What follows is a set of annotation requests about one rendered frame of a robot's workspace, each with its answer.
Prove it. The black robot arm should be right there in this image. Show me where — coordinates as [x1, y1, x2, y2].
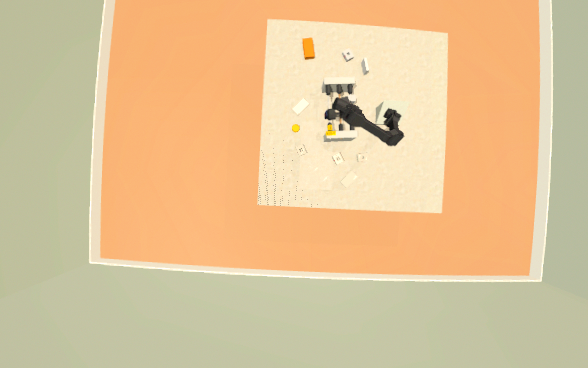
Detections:
[332, 96, 405, 147]

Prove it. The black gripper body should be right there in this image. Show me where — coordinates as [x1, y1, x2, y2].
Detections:
[327, 109, 343, 120]

